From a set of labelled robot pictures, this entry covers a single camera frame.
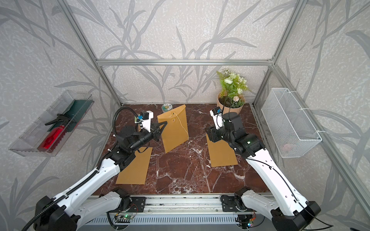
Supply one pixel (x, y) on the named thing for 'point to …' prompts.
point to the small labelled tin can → (166, 107)
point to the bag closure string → (174, 113)
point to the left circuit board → (125, 216)
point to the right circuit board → (245, 221)
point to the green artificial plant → (232, 85)
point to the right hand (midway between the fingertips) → (209, 126)
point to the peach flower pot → (230, 103)
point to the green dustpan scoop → (74, 112)
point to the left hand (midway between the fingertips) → (166, 123)
